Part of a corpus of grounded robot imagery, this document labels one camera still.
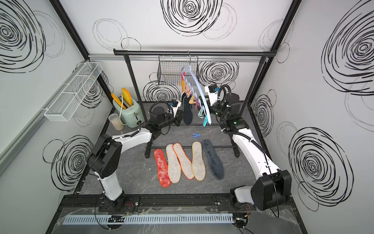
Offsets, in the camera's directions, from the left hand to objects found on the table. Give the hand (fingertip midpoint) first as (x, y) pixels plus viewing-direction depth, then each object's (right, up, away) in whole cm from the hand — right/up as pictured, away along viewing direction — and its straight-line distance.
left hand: (186, 111), depth 84 cm
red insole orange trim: (-14, -34, +1) cm, 36 cm away
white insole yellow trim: (+7, -33, 0) cm, 33 cm away
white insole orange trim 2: (0, -31, +2) cm, 31 cm away
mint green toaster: (-36, -3, +11) cm, 38 cm away
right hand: (+6, +6, -15) cm, 17 cm away
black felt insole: (0, +1, -2) cm, 2 cm away
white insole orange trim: (-7, -34, 0) cm, 34 cm away
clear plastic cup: (-48, -6, +12) cm, 49 cm away
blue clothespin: (+7, -16, +15) cm, 23 cm away
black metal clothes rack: (+33, -22, +9) cm, 41 cm away
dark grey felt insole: (+18, -32, +2) cm, 37 cm away
